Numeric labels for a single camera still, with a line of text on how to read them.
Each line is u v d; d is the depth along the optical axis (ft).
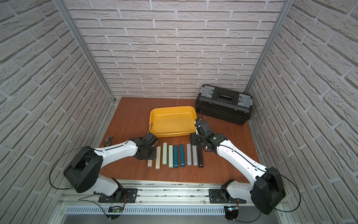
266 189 1.28
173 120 3.50
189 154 2.85
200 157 2.85
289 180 1.33
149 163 2.72
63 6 2.29
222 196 2.14
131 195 2.45
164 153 2.86
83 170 1.43
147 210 2.54
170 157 2.80
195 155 2.82
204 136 1.98
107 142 3.08
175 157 2.80
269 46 2.74
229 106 3.08
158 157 2.81
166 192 4.99
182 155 2.85
